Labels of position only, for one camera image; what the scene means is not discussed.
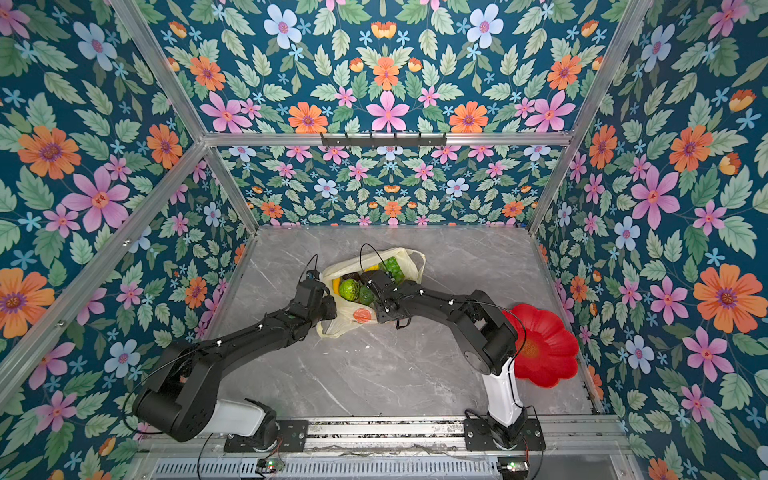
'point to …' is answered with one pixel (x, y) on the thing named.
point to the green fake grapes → (392, 266)
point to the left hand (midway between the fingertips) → (335, 293)
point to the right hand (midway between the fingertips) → (389, 309)
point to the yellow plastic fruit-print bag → (354, 315)
